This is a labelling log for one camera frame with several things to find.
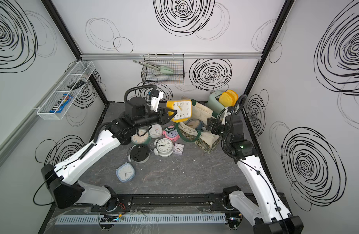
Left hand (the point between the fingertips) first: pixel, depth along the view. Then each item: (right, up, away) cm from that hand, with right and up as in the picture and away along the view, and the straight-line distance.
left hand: (174, 111), depth 66 cm
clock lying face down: (-23, -25, +21) cm, 39 cm away
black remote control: (-54, +16, +15) cm, 58 cm away
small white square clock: (+1, -23, +25) cm, 34 cm away
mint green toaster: (+25, +5, +31) cm, 40 cm away
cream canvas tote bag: (+18, -17, +20) cm, 32 cm away
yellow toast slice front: (+32, +9, +28) cm, 44 cm away
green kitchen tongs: (-9, +28, +26) cm, 39 cm away
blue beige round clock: (+13, -7, +30) cm, 33 cm away
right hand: (+21, -5, +7) cm, 23 cm away
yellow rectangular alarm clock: (+4, +2, +5) cm, 6 cm away
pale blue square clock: (-28, -34, +15) cm, 46 cm away
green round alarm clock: (-22, -18, +28) cm, 40 cm away
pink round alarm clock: (-4, -14, +33) cm, 36 cm away
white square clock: (-15, -13, +33) cm, 39 cm away
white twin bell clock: (-8, -22, +24) cm, 34 cm away
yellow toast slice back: (+38, +10, +28) cm, 48 cm away
